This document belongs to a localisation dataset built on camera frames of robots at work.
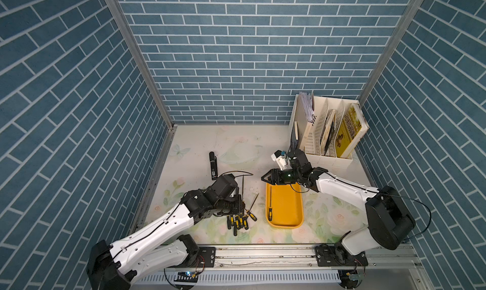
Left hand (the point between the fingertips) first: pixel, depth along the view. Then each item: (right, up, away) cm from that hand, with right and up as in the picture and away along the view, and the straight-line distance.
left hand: (249, 209), depth 73 cm
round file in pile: (-4, -9, +7) cm, 12 cm away
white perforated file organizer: (+38, +34, +21) cm, 55 cm away
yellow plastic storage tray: (+17, -2, +15) cm, 23 cm away
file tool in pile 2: (-6, -10, +7) cm, 14 cm away
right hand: (+8, +10, +10) cm, 16 cm away
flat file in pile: (-2, -8, +7) cm, 11 cm away
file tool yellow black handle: (+9, -5, +12) cm, 16 cm away
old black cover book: (+40, +32, +21) cm, 56 cm away
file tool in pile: (-9, -9, +9) cm, 16 cm away
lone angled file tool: (0, -6, +11) cm, 13 cm away
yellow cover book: (+50, +34, +19) cm, 64 cm away
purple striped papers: (+28, +43, +15) cm, 53 cm away
